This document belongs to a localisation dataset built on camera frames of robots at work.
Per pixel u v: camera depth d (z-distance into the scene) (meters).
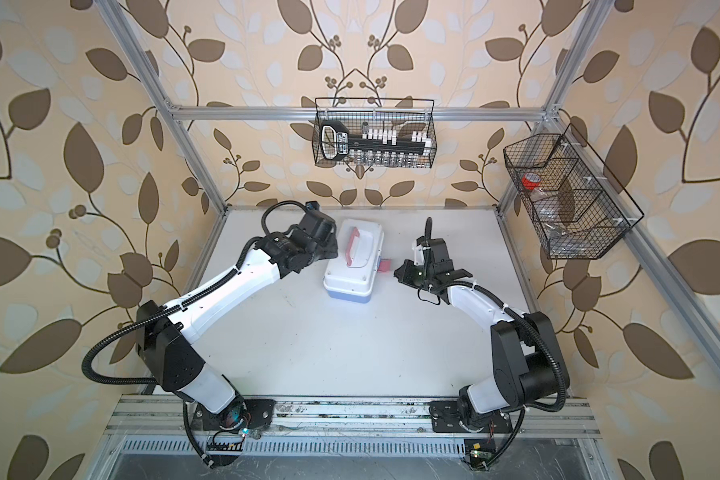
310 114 0.89
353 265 0.90
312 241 0.61
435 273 0.69
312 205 0.71
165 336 0.41
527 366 0.43
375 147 0.83
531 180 0.88
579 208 0.73
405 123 0.94
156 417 0.76
